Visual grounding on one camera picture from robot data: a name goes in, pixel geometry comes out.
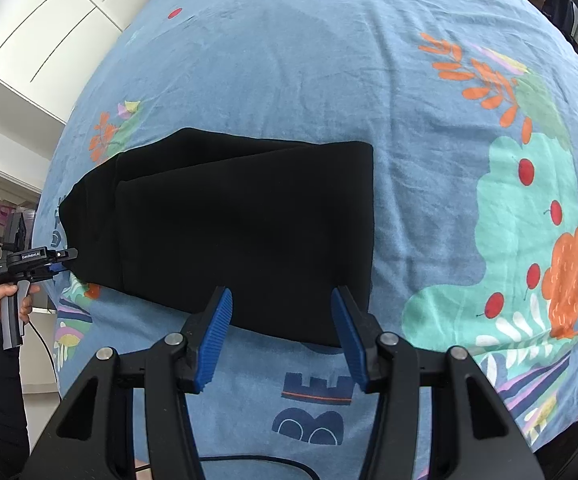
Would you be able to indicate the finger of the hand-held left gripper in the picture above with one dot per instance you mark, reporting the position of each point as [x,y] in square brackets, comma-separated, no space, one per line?
[58,266]
[66,253]

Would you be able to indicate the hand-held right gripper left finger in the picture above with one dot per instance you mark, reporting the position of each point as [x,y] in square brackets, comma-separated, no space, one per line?
[216,332]

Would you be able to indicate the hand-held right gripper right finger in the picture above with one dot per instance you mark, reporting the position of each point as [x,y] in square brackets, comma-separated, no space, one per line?
[351,340]

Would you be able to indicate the black pants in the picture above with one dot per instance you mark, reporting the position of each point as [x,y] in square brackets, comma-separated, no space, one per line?
[244,220]

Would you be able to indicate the white wardrobe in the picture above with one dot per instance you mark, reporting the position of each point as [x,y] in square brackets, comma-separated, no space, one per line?
[44,20]

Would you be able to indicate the blue printed bedsheet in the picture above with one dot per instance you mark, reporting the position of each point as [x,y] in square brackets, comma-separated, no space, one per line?
[319,60]

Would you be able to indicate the black bag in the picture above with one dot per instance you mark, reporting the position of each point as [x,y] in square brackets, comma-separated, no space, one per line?
[564,15]

